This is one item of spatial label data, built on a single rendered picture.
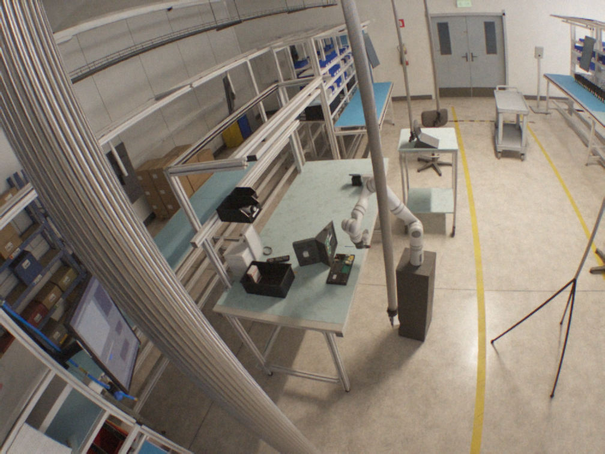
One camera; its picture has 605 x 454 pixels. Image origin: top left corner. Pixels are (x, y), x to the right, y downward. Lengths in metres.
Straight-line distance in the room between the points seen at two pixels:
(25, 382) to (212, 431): 1.74
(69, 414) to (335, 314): 1.64
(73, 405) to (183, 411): 1.42
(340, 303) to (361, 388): 1.01
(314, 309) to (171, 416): 1.87
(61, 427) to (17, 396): 0.40
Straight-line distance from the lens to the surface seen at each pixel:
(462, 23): 8.15
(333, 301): 1.95
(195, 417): 3.09
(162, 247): 3.27
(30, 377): 1.71
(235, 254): 2.17
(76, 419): 1.96
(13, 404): 1.73
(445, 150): 3.24
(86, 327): 1.28
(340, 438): 2.60
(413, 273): 2.24
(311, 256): 2.15
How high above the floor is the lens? 2.49
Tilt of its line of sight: 36 degrees down
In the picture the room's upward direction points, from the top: 17 degrees counter-clockwise
